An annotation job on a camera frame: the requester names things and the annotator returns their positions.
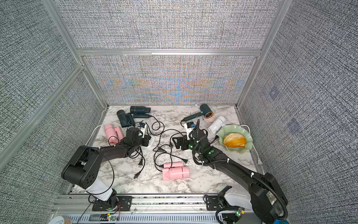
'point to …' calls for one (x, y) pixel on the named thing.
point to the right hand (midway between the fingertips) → (177, 134)
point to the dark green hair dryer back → (138, 111)
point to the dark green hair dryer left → (126, 119)
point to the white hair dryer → (215, 126)
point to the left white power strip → (151, 142)
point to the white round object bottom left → (57, 220)
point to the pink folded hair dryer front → (177, 171)
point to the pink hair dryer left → (114, 134)
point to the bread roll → (234, 140)
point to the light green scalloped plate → (230, 129)
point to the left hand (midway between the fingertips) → (151, 135)
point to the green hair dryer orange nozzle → (204, 110)
